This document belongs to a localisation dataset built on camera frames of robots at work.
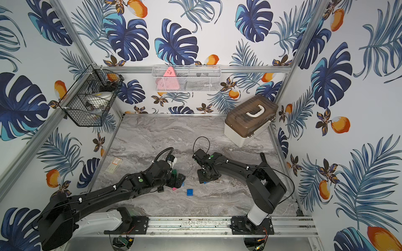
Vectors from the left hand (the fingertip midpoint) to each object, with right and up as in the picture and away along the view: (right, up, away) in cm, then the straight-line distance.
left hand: (179, 174), depth 81 cm
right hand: (+13, -4, +6) cm, 15 cm away
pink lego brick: (-4, -9, +5) cm, 11 cm away
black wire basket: (-50, +35, -4) cm, 62 cm away
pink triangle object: (-7, +51, +9) cm, 52 cm away
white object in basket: (-40, +38, -1) cm, 56 cm away
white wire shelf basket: (+4, +54, +12) cm, 55 cm away
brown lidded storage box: (+40, +29, +11) cm, 51 cm away
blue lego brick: (+5, -11, +3) cm, 12 cm away
